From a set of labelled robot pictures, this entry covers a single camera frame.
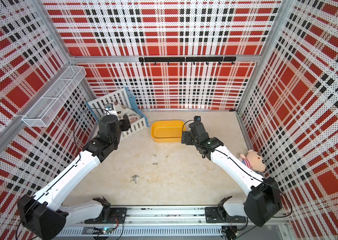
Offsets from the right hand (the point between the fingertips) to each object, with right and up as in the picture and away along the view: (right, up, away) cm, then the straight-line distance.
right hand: (191, 135), depth 82 cm
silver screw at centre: (-14, -15, +14) cm, 25 cm away
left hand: (-36, +10, -5) cm, 38 cm away
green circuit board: (-42, -44, -13) cm, 62 cm away
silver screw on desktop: (-21, -18, +10) cm, 30 cm away
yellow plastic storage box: (-16, +1, +25) cm, 30 cm away
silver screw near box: (-22, -14, +14) cm, 30 cm away
